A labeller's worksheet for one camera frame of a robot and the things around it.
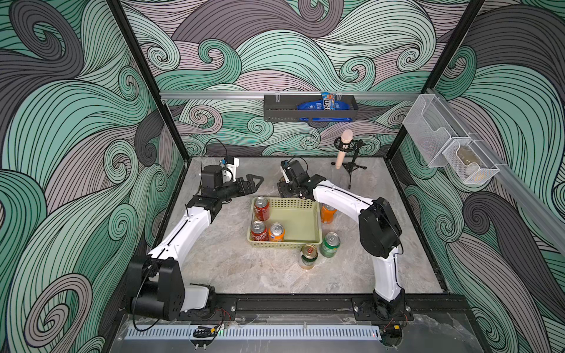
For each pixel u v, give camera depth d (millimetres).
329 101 901
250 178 719
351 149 949
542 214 516
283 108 951
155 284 403
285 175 760
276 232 814
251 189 712
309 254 755
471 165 637
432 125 778
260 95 931
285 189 848
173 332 698
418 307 745
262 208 877
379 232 517
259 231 814
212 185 630
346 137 902
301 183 709
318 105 925
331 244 779
